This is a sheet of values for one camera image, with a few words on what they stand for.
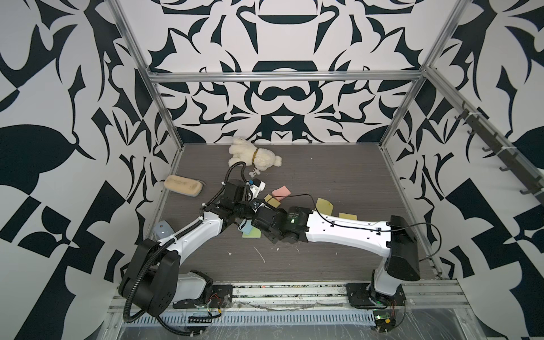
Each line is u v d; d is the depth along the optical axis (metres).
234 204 0.66
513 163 0.55
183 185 0.99
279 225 0.55
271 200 0.99
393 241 0.48
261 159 1.02
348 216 0.95
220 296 0.74
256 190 0.78
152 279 0.41
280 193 0.99
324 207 0.98
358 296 0.74
